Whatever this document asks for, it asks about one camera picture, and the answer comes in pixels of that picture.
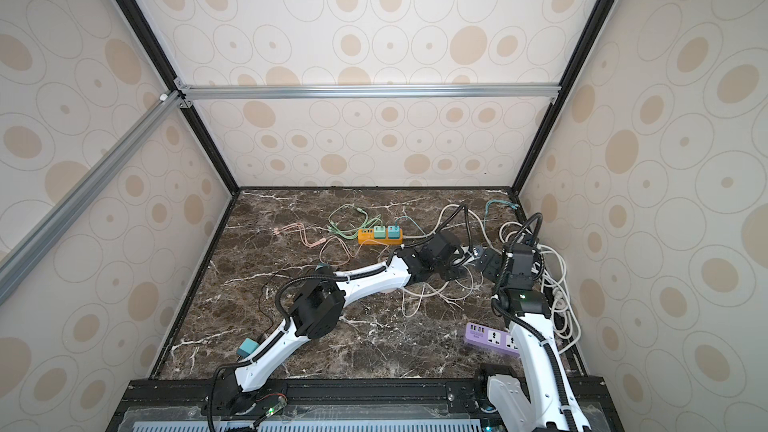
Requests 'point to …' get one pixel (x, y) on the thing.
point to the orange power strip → (367, 234)
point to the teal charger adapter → (393, 232)
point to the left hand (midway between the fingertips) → (473, 250)
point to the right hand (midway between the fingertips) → (505, 259)
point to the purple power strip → (491, 337)
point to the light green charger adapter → (379, 232)
